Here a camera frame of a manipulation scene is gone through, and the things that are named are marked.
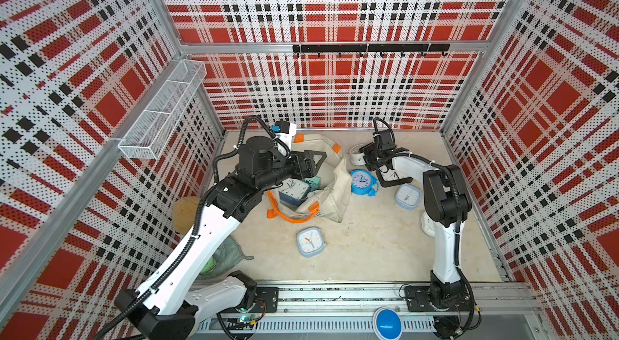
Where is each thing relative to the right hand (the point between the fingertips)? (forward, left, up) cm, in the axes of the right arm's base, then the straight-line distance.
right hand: (362, 152), depth 103 cm
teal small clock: (-14, +21, -2) cm, 25 cm away
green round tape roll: (-45, +54, -2) cm, 71 cm away
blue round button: (-61, -2, -5) cm, 61 cm away
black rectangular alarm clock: (-10, -12, -5) cm, 16 cm away
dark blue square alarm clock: (-17, +29, -4) cm, 34 cm away
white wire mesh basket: (-4, +83, +16) cm, 85 cm away
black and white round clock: (-3, +2, 0) cm, 4 cm away
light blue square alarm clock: (-37, +22, -4) cm, 43 cm away
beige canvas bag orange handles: (-28, +14, +13) cm, 34 cm away
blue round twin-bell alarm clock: (-12, 0, -6) cm, 13 cm away
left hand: (-25, +18, +29) cm, 42 cm away
